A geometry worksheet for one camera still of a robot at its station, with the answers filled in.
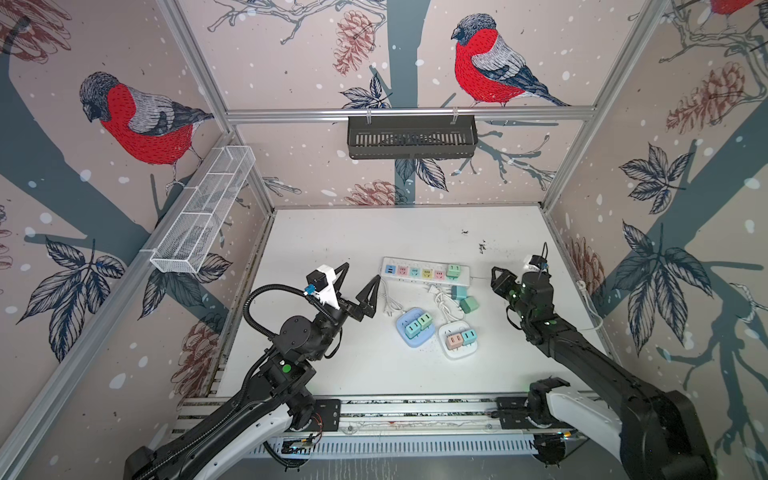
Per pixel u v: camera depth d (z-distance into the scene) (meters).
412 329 0.81
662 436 0.45
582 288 1.01
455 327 0.86
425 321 0.83
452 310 0.92
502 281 0.76
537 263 0.74
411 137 1.04
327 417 0.73
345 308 0.57
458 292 0.95
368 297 0.58
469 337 0.80
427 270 0.98
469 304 0.92
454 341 0.79
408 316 0.89
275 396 0.51
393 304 0.93
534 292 0.63
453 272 0.95
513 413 0.74
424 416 0.75
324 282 0.55
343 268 0.68
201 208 0.79
